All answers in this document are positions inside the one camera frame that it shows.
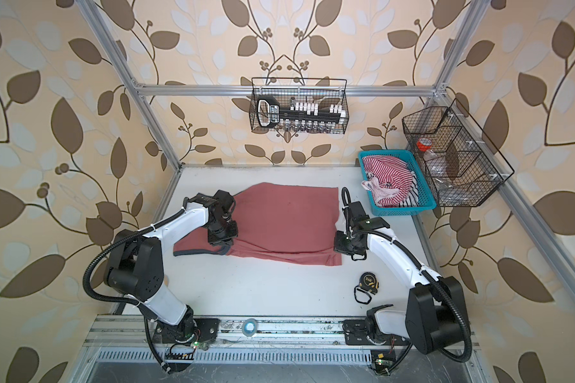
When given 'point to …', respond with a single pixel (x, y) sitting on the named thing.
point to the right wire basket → (460, 167)
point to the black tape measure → (367, 286)
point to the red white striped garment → (391, 173)
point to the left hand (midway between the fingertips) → (230, 238)
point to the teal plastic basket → (421, 198)
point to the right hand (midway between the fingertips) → (338, 248)
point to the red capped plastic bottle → (436, 166)
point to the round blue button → (249, 327)
